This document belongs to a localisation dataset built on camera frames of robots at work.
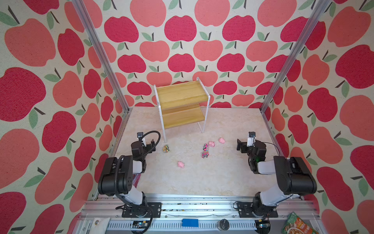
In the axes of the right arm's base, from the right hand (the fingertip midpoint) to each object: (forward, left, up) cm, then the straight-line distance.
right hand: (247, 142), depth 94 cm
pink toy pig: (-1, +23, -4) cm, 24 cm away
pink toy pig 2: (+3, +16, -5) cm, 17 cm away
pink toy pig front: (-18, +42, -4) cm, 46 cm away
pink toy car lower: (-10, +28, -4) cm, 30 cm away
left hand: (-6, +66, +1) cm, 67 cm away
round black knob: (-47, +19, +5) cm, 51 cm away
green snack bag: (-43, -17, -5) cm, 46 cm away
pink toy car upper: (-5, +27, -4) cm, 28 cm away
